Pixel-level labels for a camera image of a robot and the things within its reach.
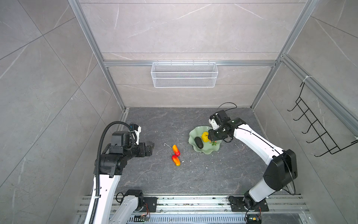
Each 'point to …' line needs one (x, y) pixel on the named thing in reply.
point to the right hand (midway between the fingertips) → (213, 136)
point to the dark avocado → (199, 142)
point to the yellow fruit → (204, 136)
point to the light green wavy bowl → (208, 147)
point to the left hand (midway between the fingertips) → (146, 142)
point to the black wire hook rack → (325, 137)
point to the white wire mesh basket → (184, 75)
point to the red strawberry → (213, 143)
